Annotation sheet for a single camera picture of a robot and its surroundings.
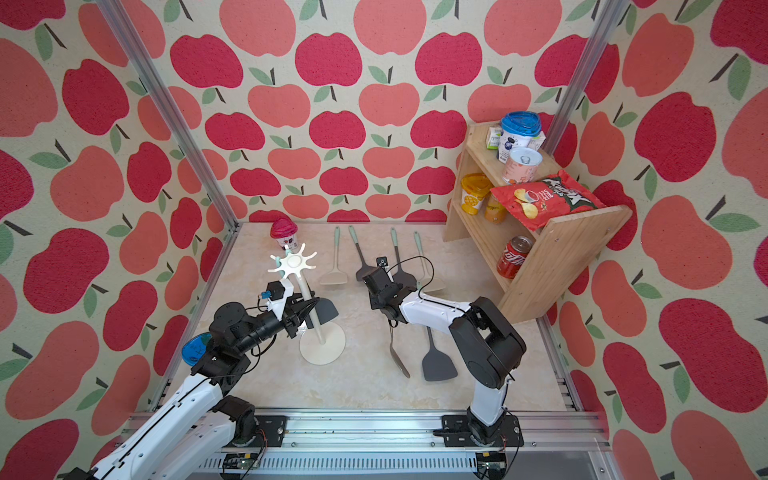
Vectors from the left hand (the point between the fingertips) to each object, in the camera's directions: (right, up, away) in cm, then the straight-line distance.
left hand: (316, 302), depth 71 cm
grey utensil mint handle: (0, -4, +10) cm, 11 cm away
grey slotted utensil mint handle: (+32, -21, +13) cm, 40 cm away
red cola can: (+48, +11, +1) cm, 50 cm away
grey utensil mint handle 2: (+10, +6, +36) cm, 38 cm away
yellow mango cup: (+44, +32, +18) cm, 57 cm away
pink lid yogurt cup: (-20, +20, +36) cm, 46 cm away
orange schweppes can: (+50, +25, +18) cm, 59 cm away
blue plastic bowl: (-34, -13, +7) cm, 37 cm away
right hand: (+17, -1, +22) cm, 28 cm away
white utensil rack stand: (-4, -17, +18) cm, 25 cm away
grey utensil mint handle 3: (+24, +3, +35) cm, 42 cm away
